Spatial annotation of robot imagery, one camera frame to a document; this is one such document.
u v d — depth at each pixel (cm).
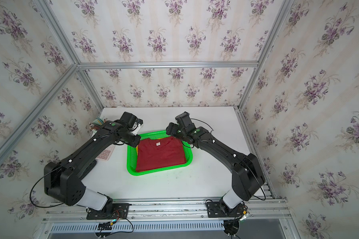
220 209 65
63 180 40
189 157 84
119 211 73
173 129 73
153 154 88
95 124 92
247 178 43
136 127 70
